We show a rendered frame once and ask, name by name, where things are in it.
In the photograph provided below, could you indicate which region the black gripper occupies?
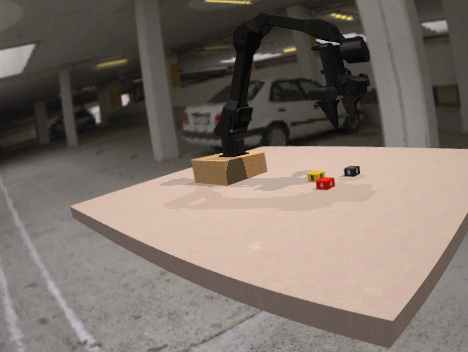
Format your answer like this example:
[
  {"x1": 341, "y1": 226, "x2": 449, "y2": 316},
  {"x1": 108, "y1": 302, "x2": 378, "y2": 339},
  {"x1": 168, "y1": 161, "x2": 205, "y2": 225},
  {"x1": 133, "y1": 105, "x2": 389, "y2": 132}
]
[{"x1": 309, "y1": 64, "x2": 365, "y2": 129}]

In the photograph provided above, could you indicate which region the red block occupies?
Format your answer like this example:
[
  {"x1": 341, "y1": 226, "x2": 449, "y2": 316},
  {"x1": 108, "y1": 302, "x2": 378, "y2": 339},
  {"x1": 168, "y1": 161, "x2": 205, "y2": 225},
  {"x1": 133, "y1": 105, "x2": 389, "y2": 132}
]
[{"x1": 316, "y1": 177, "x2": 335, "y2": 190}]

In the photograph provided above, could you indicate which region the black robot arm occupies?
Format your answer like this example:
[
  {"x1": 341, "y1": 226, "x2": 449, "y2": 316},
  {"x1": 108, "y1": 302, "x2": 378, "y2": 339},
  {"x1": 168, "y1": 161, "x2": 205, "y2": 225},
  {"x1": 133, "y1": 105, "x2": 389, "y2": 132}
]
[{"x1": 213, "y1": 13, "x2": 370, "y2": 157}]

